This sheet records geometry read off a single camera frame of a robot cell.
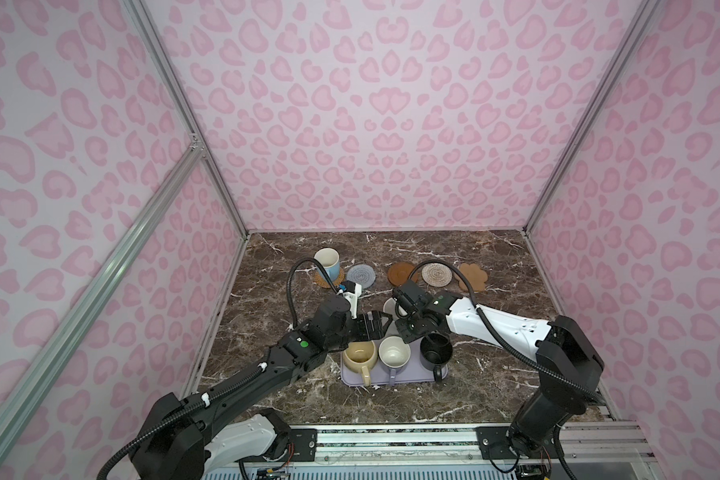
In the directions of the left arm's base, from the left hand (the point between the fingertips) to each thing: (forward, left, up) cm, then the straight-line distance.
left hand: (384, 316), depth 76 cm
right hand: (+1, -6, -10) cm, 12 cm away
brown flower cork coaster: (+25, -34, -19) cm, 46 cm away
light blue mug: (+26, +17, -9) cm, 32 cm away
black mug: (-4, -15, -14) cm, 21 cm away
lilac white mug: (-4, -3, -17) cm, 17 cm away
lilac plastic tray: (-8, -8, -18) cm, 22 cm away
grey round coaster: (+26, +6, -18) cm, 32 cm away
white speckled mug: (+2, -2, 0) cm, 3 cm away
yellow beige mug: (-4, +7, -17) cm, 18 cm away
